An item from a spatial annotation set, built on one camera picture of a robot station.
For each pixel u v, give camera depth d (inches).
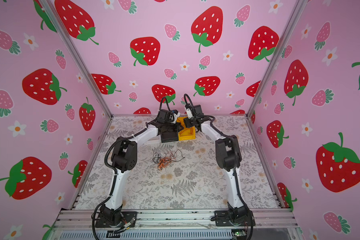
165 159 35.8
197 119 31.3
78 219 29.8
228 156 23.4
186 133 43.3
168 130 34.9
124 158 23.4
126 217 29.5
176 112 37.2
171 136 42.0
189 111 36.5
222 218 28.8
